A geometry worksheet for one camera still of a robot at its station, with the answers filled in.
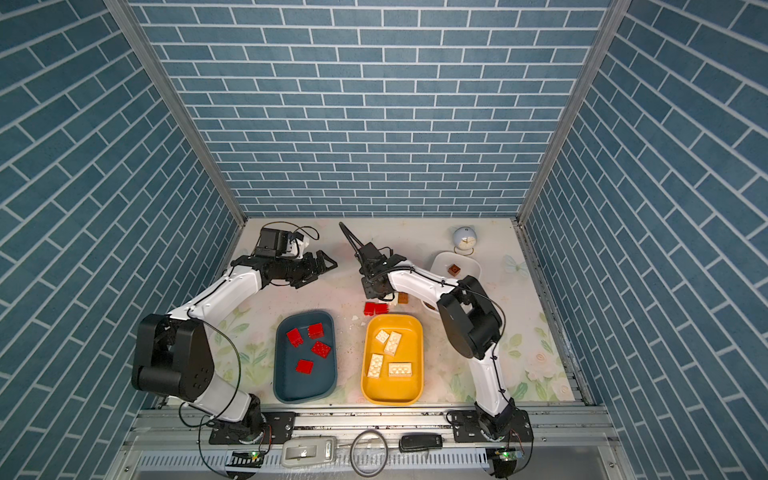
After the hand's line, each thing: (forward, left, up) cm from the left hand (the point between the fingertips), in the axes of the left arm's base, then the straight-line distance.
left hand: (328, 268), depth 87 cm
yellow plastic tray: (-30, -17, -16) cm, 38 cm away
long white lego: (-25, -21, -14) cm, 36 cm away
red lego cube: (-14, +4, -13) cm, 20 cm away
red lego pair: (-6, -12, -15) cm, 20 cm away
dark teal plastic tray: (-29, +9, -15) cm, 34 cm away
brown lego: (-3, -23, -13) cm, 26 cm away
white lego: (-24, -14, -14) cm, 31 cm away
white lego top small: (-15, -16, -14) cm, 26 cm away
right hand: (0, -13, -10) cm, 16 cm away
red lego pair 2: (-5, -15, -15) cm, 22 cm away
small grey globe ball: (+18, -45, -7) cm, 49 cm away
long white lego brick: (-18, -19, -13) cm, 29 cm away
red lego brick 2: (-24, +6, -14) cm, 28 cm away
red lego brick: (-19, +2, -13) cm, 23 cm away
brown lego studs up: (+7, -41, -11) cm, 43 cm away
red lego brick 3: (-15, +10, -13) cm, 23 cm away
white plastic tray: (+10, -46, -11) cm, 48 cm away
